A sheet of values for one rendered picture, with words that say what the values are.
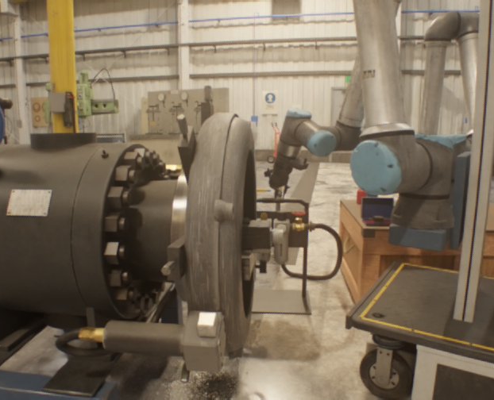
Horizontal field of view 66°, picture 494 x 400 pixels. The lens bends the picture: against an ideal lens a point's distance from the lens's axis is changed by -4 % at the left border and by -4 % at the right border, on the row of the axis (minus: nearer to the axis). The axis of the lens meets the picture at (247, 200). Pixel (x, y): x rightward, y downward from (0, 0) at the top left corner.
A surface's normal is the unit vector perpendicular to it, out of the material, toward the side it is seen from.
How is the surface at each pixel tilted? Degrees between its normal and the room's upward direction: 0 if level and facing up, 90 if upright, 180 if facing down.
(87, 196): 57
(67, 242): 83
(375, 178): 95
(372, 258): 90
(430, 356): 90
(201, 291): 98
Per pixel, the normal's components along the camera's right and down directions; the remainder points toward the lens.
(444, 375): -0.55, 0.15
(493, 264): -0.09, 0.18
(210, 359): -0.08, 0.54
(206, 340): -0.04, -0.84
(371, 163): -0.83, 0.18
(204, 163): -0.05, -0.52
